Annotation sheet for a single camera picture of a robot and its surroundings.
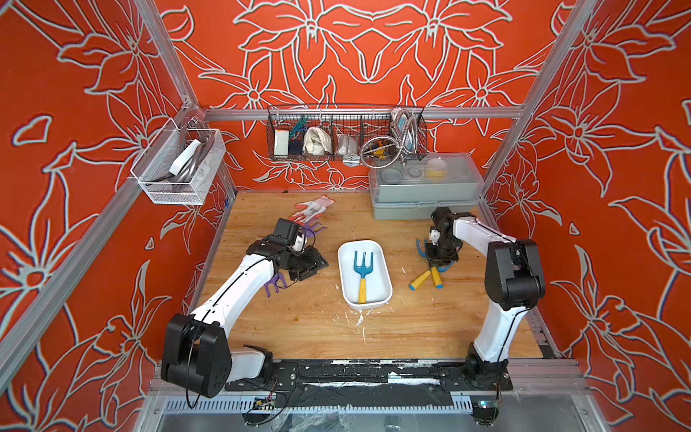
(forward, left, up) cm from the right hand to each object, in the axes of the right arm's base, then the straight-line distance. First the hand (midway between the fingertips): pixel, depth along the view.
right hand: (428, 262), depth 94 cm
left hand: (-8, +36, +12) cm, 39 cm away
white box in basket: (+28, +52, +31) cm, 67 cm away
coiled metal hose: (+24, +18, +30) cm, 43 cm away
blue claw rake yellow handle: (-7, -2, 0) cm, 7 cm away
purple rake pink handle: (-8, +54, +1) cm, 55 cm away
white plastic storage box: (-10, +18, -2) cm, 21 cm away
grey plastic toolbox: (+28, -1, +12) cm, 31 cm away
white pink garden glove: (+26, +45, -1) cm, 52 cm away
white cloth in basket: (+28, +40, +31) cm, 58 cm away
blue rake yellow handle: (-3, +23, -2) cm, 24 cm away
